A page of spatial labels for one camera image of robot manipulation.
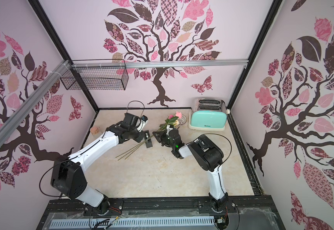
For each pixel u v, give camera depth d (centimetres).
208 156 53
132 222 70
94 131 94
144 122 76
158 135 85
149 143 93
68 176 42
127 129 64
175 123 96
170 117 98
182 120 110
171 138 76
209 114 97
